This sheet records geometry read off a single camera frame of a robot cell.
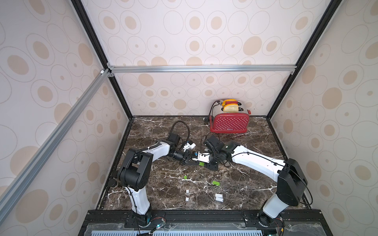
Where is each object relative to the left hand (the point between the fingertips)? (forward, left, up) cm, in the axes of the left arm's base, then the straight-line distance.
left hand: (199, 163), depth 80 cm
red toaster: (+31, -16, -1) cm, 35 cm away
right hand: (0, -3, -4) cm, 5 cm away
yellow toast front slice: (+37, -21, +8) cm, 43 cm away
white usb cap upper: (-11, +7, -13) cm, 18 cm away
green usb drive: (-6, -10, -13) cm, 17 cm away
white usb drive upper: (-13, -11, -13) cm, 21 cm away
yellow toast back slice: (+41, -17, +8) cm, 46 cm away
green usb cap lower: (-3, +8, -13) cm, 15 cm away
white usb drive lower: (-15, -12, -12) cm, 23 cm away
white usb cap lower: (-15, +7, -13) cm, 21 cm away
